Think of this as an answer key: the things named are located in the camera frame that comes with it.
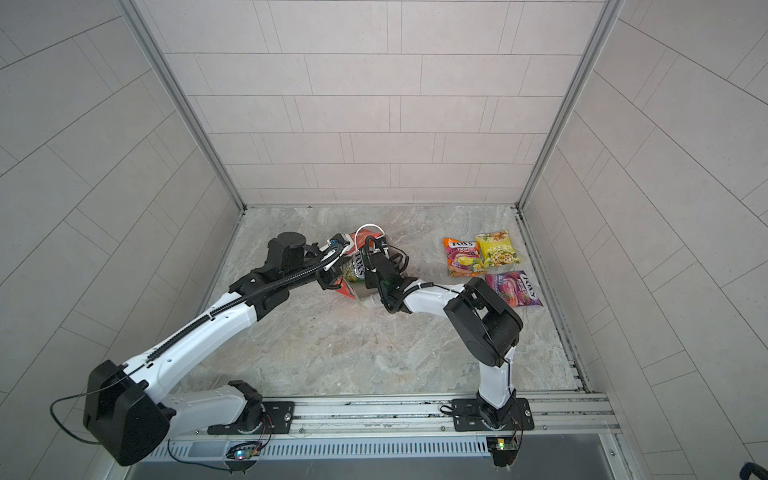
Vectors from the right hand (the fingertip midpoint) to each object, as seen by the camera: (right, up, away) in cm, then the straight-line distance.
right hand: (372, 266), depth 93 cm
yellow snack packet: (+41, +5, +6) cm, 42 cm away
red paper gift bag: (-1, +10, -23) cm, 25 cm away
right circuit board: (+33, -39, -25) cm, 57 cm away
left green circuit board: (-25, -36, -29) cm, 53 cm away
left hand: (-3, +6, -18) cm, 19 cm away
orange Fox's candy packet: (+30, +2, +6) cm, 31 cm away
